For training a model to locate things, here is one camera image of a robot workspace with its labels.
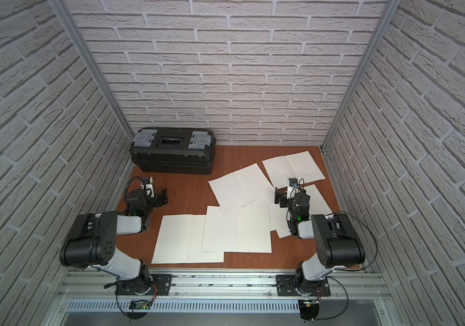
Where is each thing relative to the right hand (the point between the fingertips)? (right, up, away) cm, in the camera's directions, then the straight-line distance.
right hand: (289, 187), depth 94 cm
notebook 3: (-49, -22, -8) cm, 55 cm away
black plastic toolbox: (-56, +18, +2) cm, 58 cm away
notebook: (+8, +10, +17) cm, 22 cm away
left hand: (-63, +1, +1) cm, 63 cm away
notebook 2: (-22, -18, -6) cm, 29 cm away
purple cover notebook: (-24, -2, +7) cm, 25 cm away
